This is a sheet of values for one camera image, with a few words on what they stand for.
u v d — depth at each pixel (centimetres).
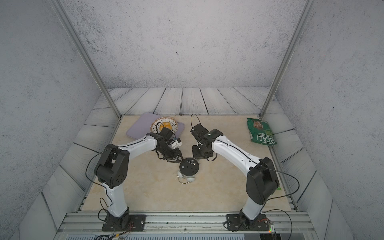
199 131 66
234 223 73
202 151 70
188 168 87
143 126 115
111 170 50
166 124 112
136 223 73
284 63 91
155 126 111
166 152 80
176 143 88
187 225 73
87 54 87
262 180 44
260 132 106
